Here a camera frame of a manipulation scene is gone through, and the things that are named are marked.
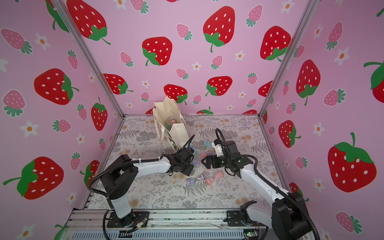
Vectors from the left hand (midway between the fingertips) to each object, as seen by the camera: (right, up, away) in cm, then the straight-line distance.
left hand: (190, 167), depth 92 cm
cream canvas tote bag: (-17, +30, +17) cm, 38 cm away
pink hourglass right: (+17, -3, -6) cm, 18 cm away
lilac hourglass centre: (0, -5, -8) cm, 10 cm away
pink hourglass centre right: (+8, +7, +3) cm, 11 cm away
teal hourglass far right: (+11, +15, +9) cm, 21 cm away
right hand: (+10, +6, -10) cm, 15 cm away
